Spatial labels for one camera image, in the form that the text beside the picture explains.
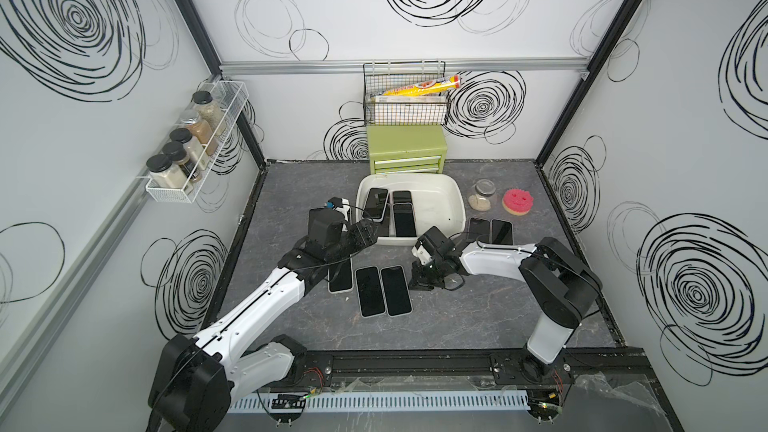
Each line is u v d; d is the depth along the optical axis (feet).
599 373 2.41
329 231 1.91
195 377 1.26
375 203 3.37
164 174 2.01
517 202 3.42
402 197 3.55
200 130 2.32
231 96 3.09
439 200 3.51
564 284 1.56
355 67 2.99
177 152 2.08
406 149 3.29
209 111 2.47
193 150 2.23
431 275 2.54
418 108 2.84
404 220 3.29
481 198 3.30
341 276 2.92
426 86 2.84
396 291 2.87
